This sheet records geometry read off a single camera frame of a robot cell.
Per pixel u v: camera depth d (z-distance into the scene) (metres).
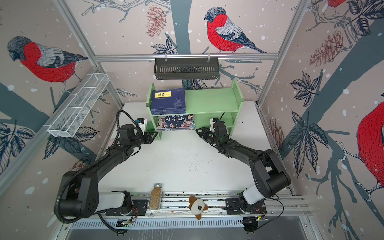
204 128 0.82
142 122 0.79
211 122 0.84
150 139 0.81
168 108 0.77
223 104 0.87
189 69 1.06
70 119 0.72
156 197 0.73
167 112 0.78
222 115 0.78
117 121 0.67
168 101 0.78
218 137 0.70
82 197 0.42
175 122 0.90
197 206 0.71
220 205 0.75
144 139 0.78
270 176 0.44
